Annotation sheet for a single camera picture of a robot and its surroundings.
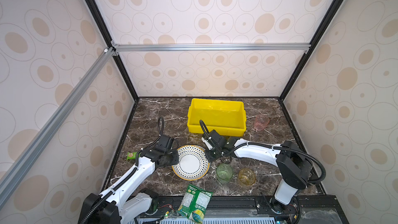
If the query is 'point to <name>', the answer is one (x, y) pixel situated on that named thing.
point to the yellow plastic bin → (228, 116)
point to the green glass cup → (224, 172)
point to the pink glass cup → (261, 122)
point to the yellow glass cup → (246, 177)
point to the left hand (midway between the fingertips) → (181, 156)
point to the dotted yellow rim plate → (193, 163)
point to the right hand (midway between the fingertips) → (206, 156)
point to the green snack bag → (193, 205)
